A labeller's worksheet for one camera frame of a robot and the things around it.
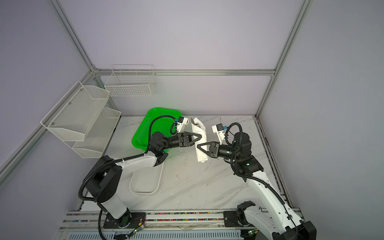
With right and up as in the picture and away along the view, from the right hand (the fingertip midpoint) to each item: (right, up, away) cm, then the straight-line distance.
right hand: (197, 148), depth 64 cm
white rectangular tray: (-30, -22, +21) cm, 42 cm away
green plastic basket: (-19, +11, +11) cm, 24 cm away
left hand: (+2, +4, +2) cm, 5 cm away
